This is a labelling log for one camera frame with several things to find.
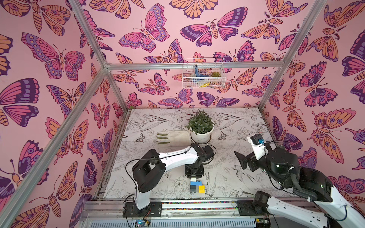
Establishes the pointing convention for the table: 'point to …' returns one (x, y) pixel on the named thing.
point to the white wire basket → (203, 72)
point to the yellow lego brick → (201, 189)
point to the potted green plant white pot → (201, 137)
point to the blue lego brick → (197, 183)
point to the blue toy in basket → (197, 75)
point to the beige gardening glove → (174, 138)
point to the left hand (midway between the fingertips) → (198, 178)
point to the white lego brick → (194, 179)
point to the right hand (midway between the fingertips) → (245, 146)
